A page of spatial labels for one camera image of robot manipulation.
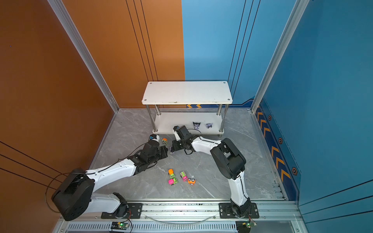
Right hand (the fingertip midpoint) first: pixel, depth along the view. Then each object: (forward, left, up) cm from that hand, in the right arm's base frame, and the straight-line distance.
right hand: (172, 145), depth 94 cm
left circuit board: (-42, +23, -5) cm, 48 cm away
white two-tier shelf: (+43, -22, -4) cm, 48 cm away
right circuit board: (-42, -39, -6) cm, 58 cm away
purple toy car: (+12, -25, +6) cm, 28 cm away
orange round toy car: (-22, -13, -2) cm, 26 cm away
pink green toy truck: (-22, -2, -1) cm, 22 cm away
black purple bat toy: (+11, -16, +8) cm, 21 cm away
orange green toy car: (-18, -1, -1) cm, 18 cm away
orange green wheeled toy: (+4, +5, 0) cm, 6 cm away
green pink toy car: (-19, -8, -1) cm, 21 cm away
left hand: (-5, 0, +5) cm, 7 cm away
